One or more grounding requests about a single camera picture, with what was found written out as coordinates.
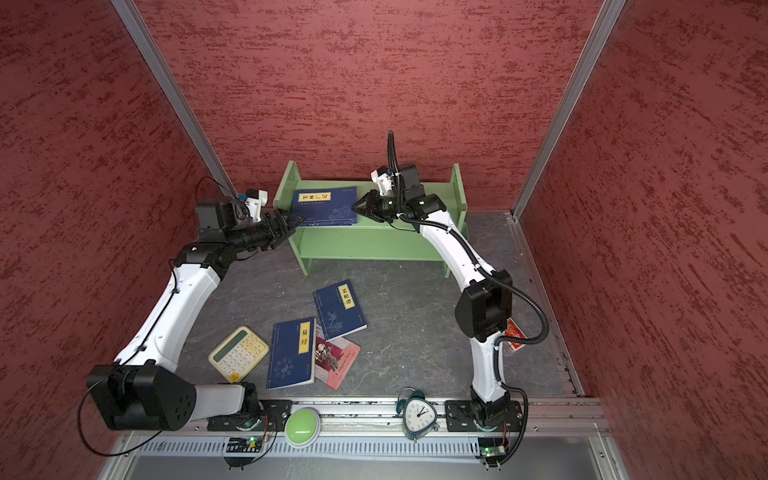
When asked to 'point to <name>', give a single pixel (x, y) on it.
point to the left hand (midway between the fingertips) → (301, 229)
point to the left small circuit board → (239, 452)
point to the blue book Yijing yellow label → (291, 357)
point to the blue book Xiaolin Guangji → (325, 206)
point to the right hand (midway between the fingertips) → (352, 214)
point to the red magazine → (332, 359)
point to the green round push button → (302, 427)
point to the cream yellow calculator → (239, 354)
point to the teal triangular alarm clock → (419, 414)
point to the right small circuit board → (492, 451)
